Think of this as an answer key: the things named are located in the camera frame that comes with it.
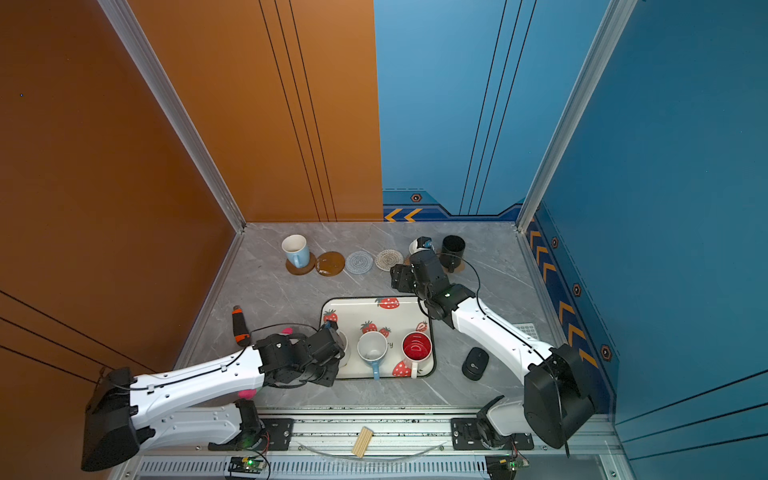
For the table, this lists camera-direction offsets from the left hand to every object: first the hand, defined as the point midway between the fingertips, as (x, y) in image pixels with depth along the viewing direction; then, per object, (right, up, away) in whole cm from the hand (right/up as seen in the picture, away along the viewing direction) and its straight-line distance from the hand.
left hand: (337, 370), depth 78 cm
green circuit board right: (+41, -20, -7) cm, 46 cm away
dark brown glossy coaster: (-9, +27, +31) cm, 41 cm away
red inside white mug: (+21, +3, +8) cm, 23 cm away
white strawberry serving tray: (+15, +10, +19) cm, 26 cm away
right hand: (+16, +26, +6) cm, 31 cm away
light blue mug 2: (+8, +3, +9) cm, 13 cm away
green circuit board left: (-20, -20, -7) cm, 29 cm away
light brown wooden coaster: (-17, +24, +28) cm, 41 cm away
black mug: (+33, +31, +17) cm, 48 cm away
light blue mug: (-18, +32, +22) cm, 43 cm away
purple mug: (+20, +32, -3) cm, 38 cm away
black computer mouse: (+38, 0, +5) cm, 38 cm away
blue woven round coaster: (+2, +27, +31) cm, 41 cm away
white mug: (+4, +8, -15) cm, 18 cm away
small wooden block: (+7, -15, -5) cm, 18 cm away
